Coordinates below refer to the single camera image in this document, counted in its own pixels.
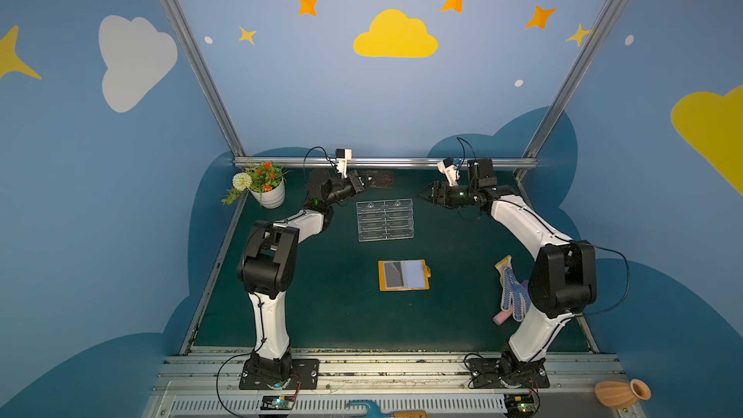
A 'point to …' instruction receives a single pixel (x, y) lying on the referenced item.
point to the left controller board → (277, 403)
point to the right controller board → (520, 403)
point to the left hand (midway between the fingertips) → (380, 176)
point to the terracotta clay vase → (621, 394)
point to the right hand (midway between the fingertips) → (425, 193)
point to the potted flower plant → (264, 181)
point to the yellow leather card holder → (403, 275)
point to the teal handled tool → (371, 411)
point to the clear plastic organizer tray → (384, 220)
